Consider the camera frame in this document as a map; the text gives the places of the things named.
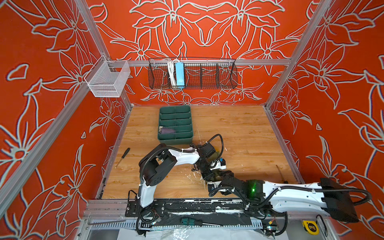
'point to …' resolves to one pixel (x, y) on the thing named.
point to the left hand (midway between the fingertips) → (214, 180)
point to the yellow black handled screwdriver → (285, 182)
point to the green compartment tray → (179, 118)
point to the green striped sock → (213, 157)
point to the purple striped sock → (165, 130)
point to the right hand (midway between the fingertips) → (216, 174)
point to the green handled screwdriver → (195, 222)
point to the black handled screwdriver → (122, 157)
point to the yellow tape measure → (311, 227)
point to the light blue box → (180, 75)
